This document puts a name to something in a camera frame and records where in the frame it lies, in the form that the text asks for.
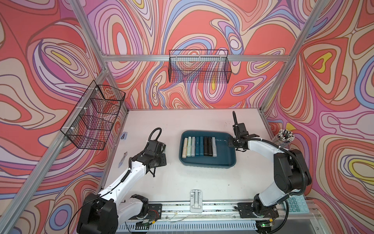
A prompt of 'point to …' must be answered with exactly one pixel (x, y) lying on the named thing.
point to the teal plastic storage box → (226, 157)
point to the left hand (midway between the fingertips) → (164, 160)
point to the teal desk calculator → (297, 204)
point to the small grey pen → (124, 155)
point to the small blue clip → (124, 135)
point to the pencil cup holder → (283, 138)
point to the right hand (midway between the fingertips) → (233, 145)
